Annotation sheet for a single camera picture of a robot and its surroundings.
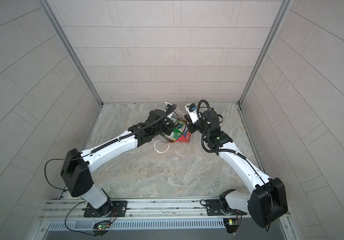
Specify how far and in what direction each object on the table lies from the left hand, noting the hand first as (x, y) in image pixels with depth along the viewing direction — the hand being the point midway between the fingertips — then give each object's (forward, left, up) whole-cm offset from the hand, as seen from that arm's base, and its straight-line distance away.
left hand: (176, 119), depth 79 cm
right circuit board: (-45, -26, -21) cm, 56 cm away
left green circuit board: (-45, +32, -17) cm, 58 cm away
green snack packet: (-5, +1, -6) cm, 8 cm away
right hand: (-1, -4, +4) cm, 6 cm away
